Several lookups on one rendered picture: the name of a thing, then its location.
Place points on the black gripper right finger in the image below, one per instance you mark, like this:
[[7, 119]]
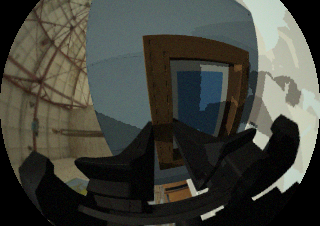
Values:
[[203, 153]]

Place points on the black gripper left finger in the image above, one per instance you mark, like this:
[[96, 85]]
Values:
[[135, 164]]

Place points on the dark grey flat panel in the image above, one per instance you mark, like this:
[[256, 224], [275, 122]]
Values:
[[115, 55]]

